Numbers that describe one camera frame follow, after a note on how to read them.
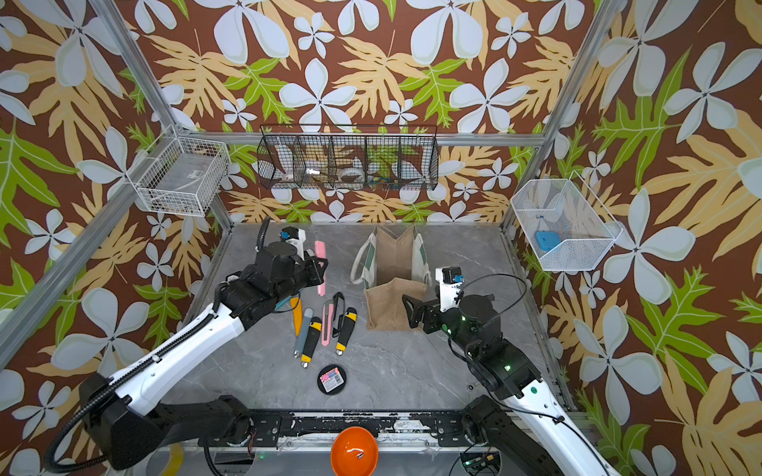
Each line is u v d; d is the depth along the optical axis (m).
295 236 0.67
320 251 0.75
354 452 0.70
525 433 0.58
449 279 0.57
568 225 0.83
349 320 0.93
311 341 0.89
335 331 0.91
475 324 0.48
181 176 0.85
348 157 0.96
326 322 0.93
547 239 0.80
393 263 0.95
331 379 0.80
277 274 0.57
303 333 0.91
